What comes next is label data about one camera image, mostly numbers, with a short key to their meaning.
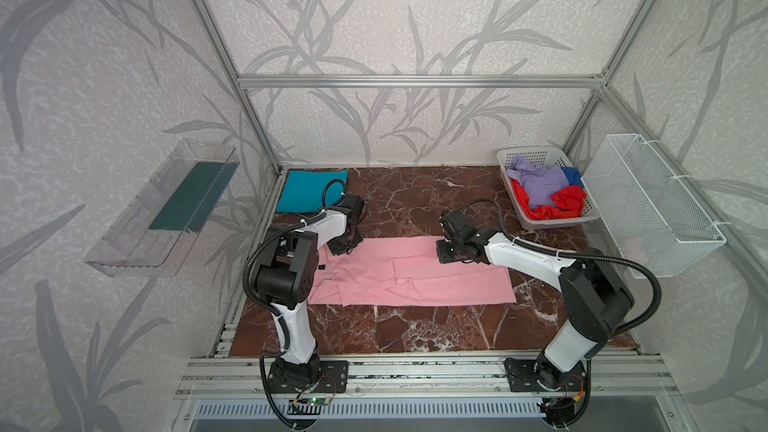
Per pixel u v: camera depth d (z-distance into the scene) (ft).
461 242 2.26
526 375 2.45
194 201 2.12
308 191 3.80
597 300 1.50
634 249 2.39
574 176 3.44
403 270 3.02
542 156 3.79
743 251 1.84
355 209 2.74
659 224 2.04
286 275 1.66
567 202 3.26
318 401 2.31
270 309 1.72
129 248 1.96
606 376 2.48
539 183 3.53
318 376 2.37
